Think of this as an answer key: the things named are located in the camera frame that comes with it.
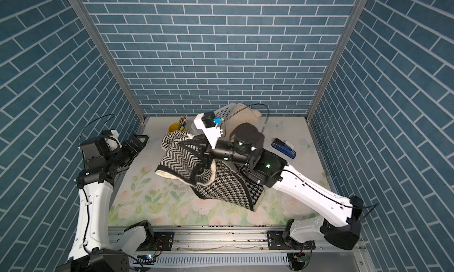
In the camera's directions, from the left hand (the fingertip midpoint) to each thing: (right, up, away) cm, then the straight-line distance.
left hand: (148, 141), depth 73 cm
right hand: (+23, +1, -25) cm, 34 cm away
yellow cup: (+1, +7, +29) cm, 30 cm away
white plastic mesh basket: (+29, +17, +43) cm, 54 cm away
